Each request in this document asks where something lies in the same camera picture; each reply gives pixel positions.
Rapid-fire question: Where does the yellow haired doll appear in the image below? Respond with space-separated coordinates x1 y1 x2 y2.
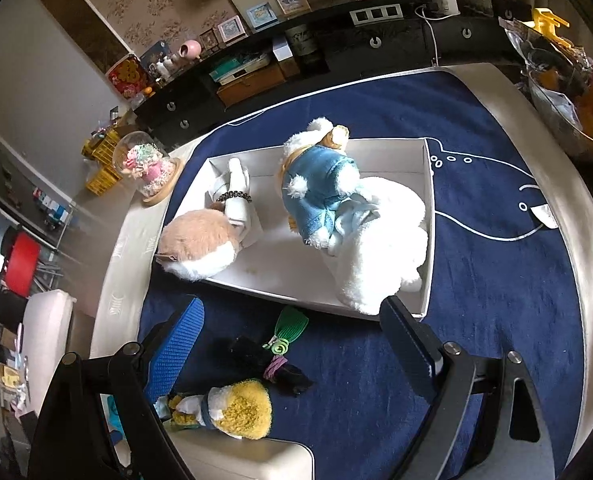
156 379 274 442

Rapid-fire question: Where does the yellow plastic crate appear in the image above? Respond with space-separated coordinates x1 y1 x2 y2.
85 167 124 196
81 129 122 161

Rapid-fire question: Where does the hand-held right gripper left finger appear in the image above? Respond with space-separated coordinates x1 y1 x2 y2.
26 297 206 480

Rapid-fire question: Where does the black long cabinet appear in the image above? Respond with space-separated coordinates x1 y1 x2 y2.
134 0 542 151

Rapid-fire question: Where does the light blue picture frame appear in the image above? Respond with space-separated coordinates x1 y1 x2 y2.
246 2 280 28

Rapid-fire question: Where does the cream round mattress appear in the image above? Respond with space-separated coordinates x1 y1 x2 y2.
89 62 593 480

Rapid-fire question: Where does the white plastic container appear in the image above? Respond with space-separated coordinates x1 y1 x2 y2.
169 435 317 480

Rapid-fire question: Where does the white cable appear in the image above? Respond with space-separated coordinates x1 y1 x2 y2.
416 5 442 68

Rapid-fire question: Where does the navy blue printed blanket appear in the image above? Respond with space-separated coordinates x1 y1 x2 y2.
136 67 584 480

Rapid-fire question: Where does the tan and white plush toy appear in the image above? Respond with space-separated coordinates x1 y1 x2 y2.
156 208 242 281

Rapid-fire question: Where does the teal cloth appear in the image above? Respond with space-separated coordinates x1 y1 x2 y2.
105 395 127 436

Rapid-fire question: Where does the white armchair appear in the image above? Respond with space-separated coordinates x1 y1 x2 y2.
19 290 77 411

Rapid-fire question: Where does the white cardboard box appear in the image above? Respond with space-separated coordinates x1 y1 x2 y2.
154 137 439 321

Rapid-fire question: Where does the white picture frame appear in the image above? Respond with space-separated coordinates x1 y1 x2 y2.
218 15 248 42

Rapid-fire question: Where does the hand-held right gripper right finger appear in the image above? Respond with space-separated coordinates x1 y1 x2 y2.
379 296 562 480

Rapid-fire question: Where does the yellow plastic toy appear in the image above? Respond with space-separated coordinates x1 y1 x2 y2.
531 7 571 36

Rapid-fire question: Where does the white towel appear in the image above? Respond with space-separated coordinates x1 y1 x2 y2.
207 157 254 241

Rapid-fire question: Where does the black fabric toy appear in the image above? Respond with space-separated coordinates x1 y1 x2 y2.
228 335 314 397

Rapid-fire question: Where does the small white box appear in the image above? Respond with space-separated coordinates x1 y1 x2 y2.
271 36 294 63

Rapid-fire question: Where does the white switch panel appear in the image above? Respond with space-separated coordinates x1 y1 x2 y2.
350 4 404 25

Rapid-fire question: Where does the green tassel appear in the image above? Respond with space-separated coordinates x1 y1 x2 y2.
260 305 309 358

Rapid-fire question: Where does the pink vase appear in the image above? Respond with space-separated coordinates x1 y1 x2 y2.
179 39 203 63

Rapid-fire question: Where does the blue picture box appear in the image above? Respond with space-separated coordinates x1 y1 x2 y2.
139 40 170 78

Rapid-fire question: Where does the pale picture frame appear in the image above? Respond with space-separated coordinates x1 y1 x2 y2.
274 0 312 15

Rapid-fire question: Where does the red and yellow gift box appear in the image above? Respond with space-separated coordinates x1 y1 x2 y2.
107 54 147 98

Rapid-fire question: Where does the red chair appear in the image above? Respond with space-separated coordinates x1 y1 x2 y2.
4 230 42 301

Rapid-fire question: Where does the glass dome with flowers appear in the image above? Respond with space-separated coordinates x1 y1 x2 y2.
112 131 183 206

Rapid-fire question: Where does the pile of toys and packets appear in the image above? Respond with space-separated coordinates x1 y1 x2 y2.
499 7 593 161

